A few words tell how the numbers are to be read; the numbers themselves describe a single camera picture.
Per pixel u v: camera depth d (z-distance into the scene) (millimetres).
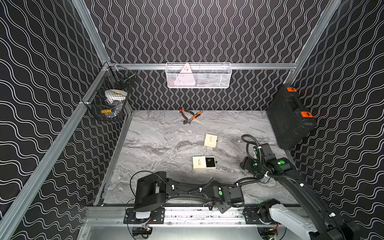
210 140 1000
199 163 899
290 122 892
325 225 398
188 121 1133
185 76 907
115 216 755
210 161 922
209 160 923
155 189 484
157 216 749
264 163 602
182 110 1206
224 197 558
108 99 821
